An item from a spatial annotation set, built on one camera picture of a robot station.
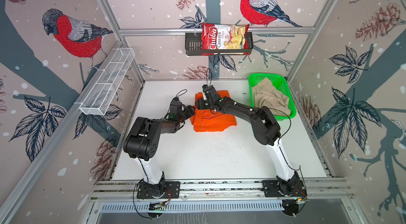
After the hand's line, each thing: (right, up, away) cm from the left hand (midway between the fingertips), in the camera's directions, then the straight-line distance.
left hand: (192, 108), depth 97 cm
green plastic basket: (+61, +17, +12) cm, 64 cm away
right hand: (+3, +1, +2) cm, 4 cm away
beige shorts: (+49, +9, +9) cm, 51 cm away
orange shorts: (+7, -7, -3) cm, 11 cm away
